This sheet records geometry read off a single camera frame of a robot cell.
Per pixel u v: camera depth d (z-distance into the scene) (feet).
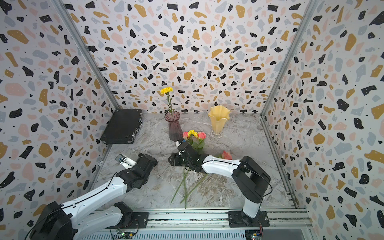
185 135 3.39
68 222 1.29
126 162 2.27
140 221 2.40
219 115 3.29
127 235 2.31
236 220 2.42
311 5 2.33
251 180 1.52
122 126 3.60
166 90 2.87
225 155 3.09
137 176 1.99
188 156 2.17
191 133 3.32
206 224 2.40
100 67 3.10
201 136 3.39
